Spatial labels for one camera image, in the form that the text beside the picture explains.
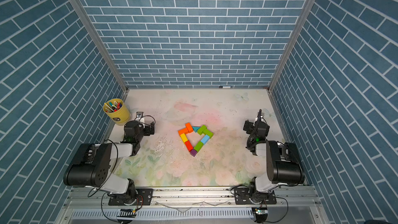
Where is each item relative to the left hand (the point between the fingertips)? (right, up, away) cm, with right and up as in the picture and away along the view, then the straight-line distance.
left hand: (148, 121), depth 94 cm
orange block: (+21, -7, +3) cm, 22 cm away
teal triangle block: (+29, -5, +2) cm, 30 cm away
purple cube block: (+28, -17, -8) cm, 34 cm away
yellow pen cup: (-21, +7, +1) cm, 22 cm away
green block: (+32, -6, +2) cm, 33 cm away
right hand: (+67, -1, 0) cm, 67 cm away
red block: (+25, -13, -5) cm, 29 cm away
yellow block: (+22, -10, -1) cm, 24 cm away
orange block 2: (+25, -4, +3) cm, 25 cm away
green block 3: (+31, -14, -4) cm, 34 cm away
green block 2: (+37, -7, +2) cm, 37 cm away
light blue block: (+35, -10, -3) cm, 37 cm away
